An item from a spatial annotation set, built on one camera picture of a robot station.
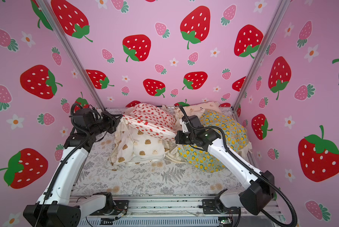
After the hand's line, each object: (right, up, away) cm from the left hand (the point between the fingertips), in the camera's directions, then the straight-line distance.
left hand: (124, 113), depth 71 cm
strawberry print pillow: (+13, -4, +14) cm, 19 cm away
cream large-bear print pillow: (-1, -20, +17) cm, 26 cm away
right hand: (+25, -14, +4) cm, 29 cm away
